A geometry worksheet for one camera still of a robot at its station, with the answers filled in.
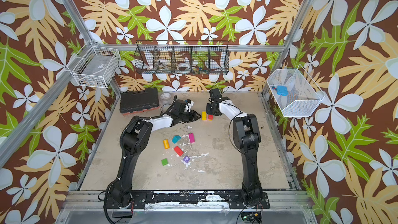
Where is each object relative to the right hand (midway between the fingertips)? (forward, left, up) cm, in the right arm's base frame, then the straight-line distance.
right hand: (208, 110), depth 104 cm
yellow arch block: (-4, +3, 0) cm, 5 cm away
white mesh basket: (-6, -47, +22) cm, 52 cm away
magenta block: (-18, +11, -5) cm, 22 cm away
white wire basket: (+10, +65, +30) cm, 72 cm away
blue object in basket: (-2, -41, +20) cm, 46 cm away
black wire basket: (+23, +17, +26) cm, 39 cm away
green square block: (-33, +27, -5) cm, 43 cm away
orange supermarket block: (-22, +27, -4) cm, 35 cm away
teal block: (-19, +21, -4) cm, 29 cm away
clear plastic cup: (+17, +32, -5) cm, 37 cm away
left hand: (-4, +6, +1) cm, 7 cm away
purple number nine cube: (-32, +14, -4) cm, 35 cm away
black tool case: (+10, +51, -1) cm, 52 cm away
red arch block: (-5, -1, -1) cm, 5 cm away
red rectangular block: (-26, +19, -5) cm, 33 cm away
